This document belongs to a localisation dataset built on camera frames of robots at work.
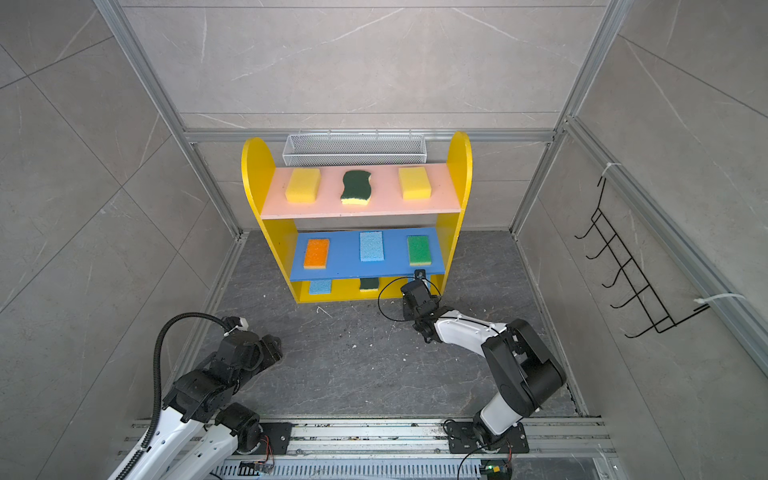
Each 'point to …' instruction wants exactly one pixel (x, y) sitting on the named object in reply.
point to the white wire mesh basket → (355, 149)
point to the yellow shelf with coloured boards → (359, 232)
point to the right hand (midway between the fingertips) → (416, 297)
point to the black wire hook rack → (630, 273)
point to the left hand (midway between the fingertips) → (273, 339)
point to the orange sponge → (316, 254)
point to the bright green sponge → (419, 251)
